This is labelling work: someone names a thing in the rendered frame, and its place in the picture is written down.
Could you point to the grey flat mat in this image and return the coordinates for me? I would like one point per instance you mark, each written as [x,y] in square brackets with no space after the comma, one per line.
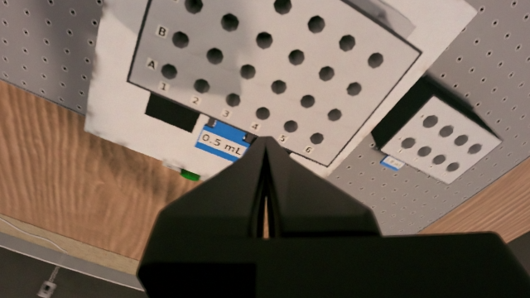
[48,49]

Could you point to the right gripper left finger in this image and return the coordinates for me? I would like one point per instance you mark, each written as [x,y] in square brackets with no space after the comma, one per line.
[226,203]

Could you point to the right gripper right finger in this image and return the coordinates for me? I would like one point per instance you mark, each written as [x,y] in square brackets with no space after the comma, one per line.
[306,205]

